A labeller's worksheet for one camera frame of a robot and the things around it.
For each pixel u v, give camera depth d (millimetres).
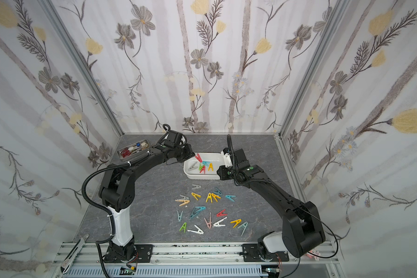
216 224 819
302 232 419
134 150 1110
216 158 1069
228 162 765
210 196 906
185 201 882
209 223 818
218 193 924
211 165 1041
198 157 930
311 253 447
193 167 1024
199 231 799
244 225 817
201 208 863
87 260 745
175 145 766
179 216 839
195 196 906
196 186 953
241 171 637
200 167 1024
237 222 827
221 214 858
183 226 817
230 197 906
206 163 1043
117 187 521
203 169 1012
